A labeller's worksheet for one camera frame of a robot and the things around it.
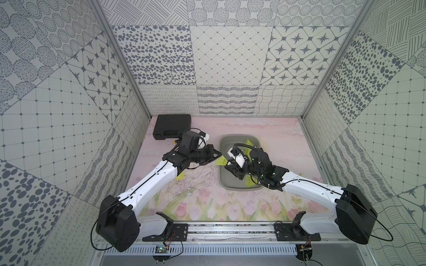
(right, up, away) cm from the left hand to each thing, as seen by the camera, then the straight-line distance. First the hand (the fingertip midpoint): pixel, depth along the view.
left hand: (227, 156), depth 73 cm
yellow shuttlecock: (-3, -3, +3) cm, 5 cm away
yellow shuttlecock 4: (-26, -15, +19) cm, 35 cm away
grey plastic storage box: (+1, -16, +17) cm, 24 cm away
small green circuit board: (-29, -41, -2) cm, 50 cm away
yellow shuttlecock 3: (+10, -12, 0) cm, 16 cm away
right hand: (+1, -5, +7) cm, 9 cm away
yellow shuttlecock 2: (+15, +4, +28) cm, 32 cm away
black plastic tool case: (-36, +15, +38) cm, 54 cm away
